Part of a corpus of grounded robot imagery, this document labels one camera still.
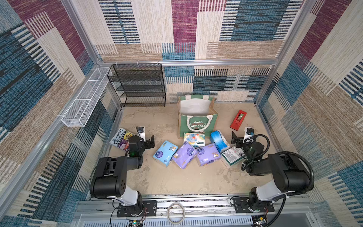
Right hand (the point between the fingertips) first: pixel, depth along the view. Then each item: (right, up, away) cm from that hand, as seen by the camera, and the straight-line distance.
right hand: (241, 133), depth 91 cm
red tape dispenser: (+3, +8, +13) cm, 16 cm away
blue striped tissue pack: (-15, -4, -1) cm, 16 cm away
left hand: (-61, -2, +3) cm, 61 cm away
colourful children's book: (-79, -5, +6) cm, 79 cm away
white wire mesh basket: (-88, +12, -20) cm, 91 cm away
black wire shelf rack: (-71, +35, +18) cm, 81 cm away
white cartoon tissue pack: (-28, -5, +2) cm, 29 cm away
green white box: (-8, -13, -5) cm, 16 cm away
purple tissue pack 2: (-22, -12, -4) cm, 25 cm away
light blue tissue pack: (-48, -11, -4) cm, 50 cm away
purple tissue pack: (-36, -12, -7) cm, 38 cm away
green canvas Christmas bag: (-28, +12, +5) cm, 30 cm away
